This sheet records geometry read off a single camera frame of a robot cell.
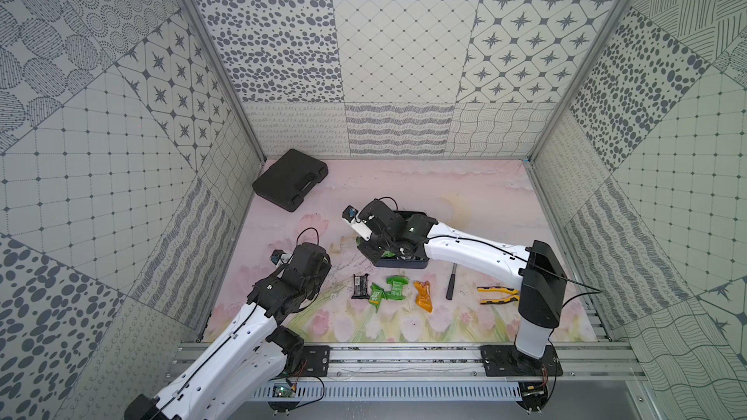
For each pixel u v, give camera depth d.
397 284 0.86
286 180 1.08
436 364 0.75
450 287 0.86
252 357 0.59
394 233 0.59
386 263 0.91
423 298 0.83
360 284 0.86
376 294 0.84
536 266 0.45
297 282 0.58
